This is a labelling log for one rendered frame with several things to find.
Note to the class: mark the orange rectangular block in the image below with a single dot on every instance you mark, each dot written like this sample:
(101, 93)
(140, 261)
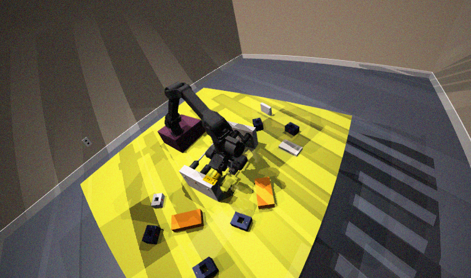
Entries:
(187, 220)
(265, 197)

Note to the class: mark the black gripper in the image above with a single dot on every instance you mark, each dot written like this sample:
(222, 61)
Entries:
(237, 164)

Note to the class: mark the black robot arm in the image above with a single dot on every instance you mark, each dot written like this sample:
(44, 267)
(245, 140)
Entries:
(212, 122)

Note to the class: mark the white flat rectangular block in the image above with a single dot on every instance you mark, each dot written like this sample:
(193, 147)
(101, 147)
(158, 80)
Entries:
(290, 147)

